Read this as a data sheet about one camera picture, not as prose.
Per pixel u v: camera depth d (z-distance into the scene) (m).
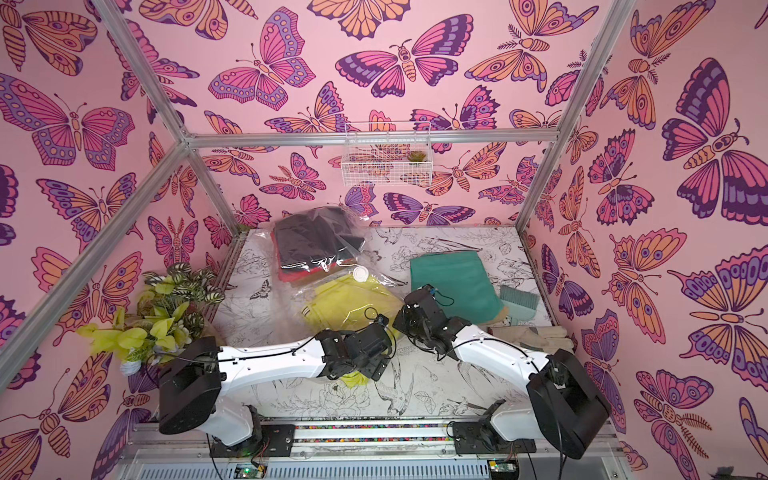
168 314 0.76
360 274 0.98
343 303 0.96
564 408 0.42
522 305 0.97
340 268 1.02
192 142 0.92
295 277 0.97
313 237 1.05
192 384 0.42
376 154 1.01
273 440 0.73
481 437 0.66
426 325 0.64
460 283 0.96
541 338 0.90
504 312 0.94
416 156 0.92
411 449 0.73
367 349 0.62
